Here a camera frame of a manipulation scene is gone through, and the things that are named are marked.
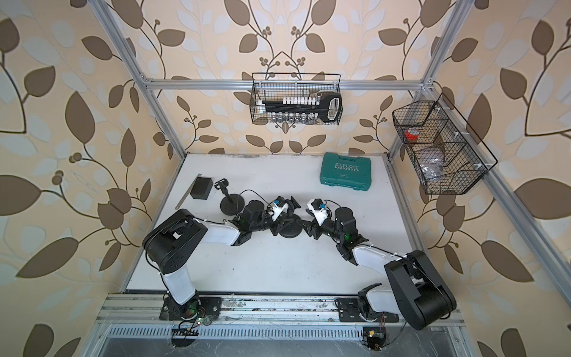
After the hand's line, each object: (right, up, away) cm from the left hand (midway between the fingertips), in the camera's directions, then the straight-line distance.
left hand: (287, 213), depth 90 cm
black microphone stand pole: (-24, +12, -6) cm, 28 cm away
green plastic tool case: (+28, +17, +18) cm, 38 cm away
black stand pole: (+2, +5, -13) cm, 14 cm away
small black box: (-42, +9, +15) cm, 45 cm away
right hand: (+6, 0, -4) cm, 8 cm away
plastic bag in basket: (+49, +20, -16) cm, 55 cm away
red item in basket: (+50, +31, -1) cm, 59 cm away
